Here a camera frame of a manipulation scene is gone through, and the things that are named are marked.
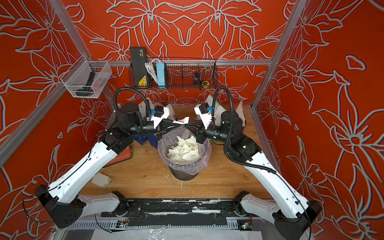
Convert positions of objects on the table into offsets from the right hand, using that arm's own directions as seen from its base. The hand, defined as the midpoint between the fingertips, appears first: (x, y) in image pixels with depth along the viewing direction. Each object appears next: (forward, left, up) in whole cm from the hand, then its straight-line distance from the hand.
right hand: (183, 125), depth 58 cm
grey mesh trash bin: (-7, +3, -39) cm, 39 cm away
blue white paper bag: (+25, -31, -17) cm, 43 cm away
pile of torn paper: (+1, 0, -23) cm, 23 cm away
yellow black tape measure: (+43, -11, -11) cm, 46 cm away
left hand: (+2, +2, 0) cm, 3 cm away
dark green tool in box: (+28, +56, -4) cm, 62 cm away
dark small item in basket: (+44, -5, -8) cm, 45 cm away
